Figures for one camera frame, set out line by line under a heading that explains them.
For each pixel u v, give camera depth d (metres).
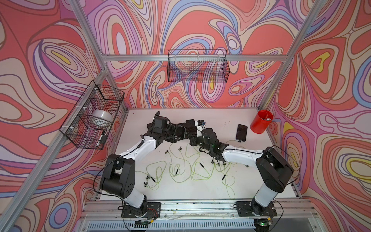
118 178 0.44
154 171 0.86
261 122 0.96
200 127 0.76
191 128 0.81
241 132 1.05
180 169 0.88
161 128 0.69
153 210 0.72
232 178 0.84
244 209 0.72
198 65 0.96
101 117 0.72
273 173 0.45
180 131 0.86
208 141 0.66
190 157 0.93
